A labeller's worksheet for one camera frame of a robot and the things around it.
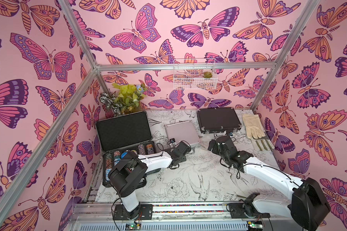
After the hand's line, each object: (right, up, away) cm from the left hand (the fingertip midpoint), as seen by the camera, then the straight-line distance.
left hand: (183, 155), depth 92 cm
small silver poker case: (0, +15, +9) cm, 17 cm away
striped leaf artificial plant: (-53, +38, +5) cm, 65 cm away
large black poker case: (-42, +12, +2) cm, 44 cm away
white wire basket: (+8, +53, +13) cm, 55 cm away
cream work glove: (+54, +19, +17) cm, 60 cm away
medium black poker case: (+27, +24, +15) cm, 39 cm away
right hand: (+19, +9, -7) cm, 22 cm away
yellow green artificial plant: (-37, +39, +5) cm, 53 cm away
